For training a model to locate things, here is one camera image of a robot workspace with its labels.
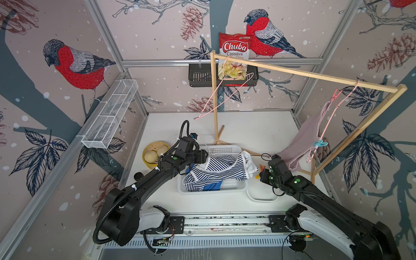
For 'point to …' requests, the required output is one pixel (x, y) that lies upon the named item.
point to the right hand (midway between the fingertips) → (259, 172)
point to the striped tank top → (215, 168)
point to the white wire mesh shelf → (110, 110)
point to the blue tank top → (213, 186)
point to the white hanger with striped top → (251, 164)
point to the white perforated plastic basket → (229, 187)
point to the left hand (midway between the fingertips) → (205, 150)
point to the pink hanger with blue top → (226, 88)
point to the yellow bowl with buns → (151, 153)
